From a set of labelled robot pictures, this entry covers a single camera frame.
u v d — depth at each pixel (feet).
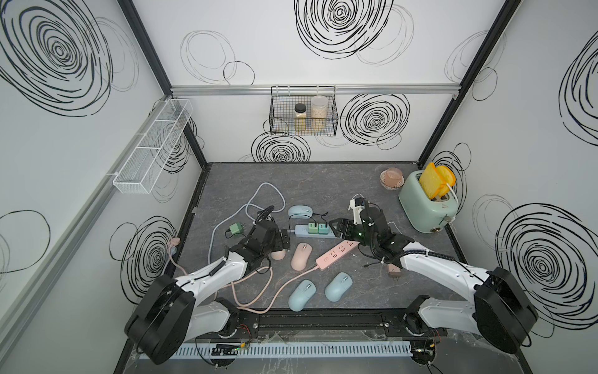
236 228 3.08
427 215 2.78
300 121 2.77
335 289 2.60
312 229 2.94
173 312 1.33
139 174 2.34
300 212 3.21
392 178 3.56
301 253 2.84
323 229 2.92
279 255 2.82
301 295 2.55
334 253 2.84
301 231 3.07
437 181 2.80
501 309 1.34
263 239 2.15
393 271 2.69
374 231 2.06
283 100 3.08
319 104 2.78
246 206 3.35
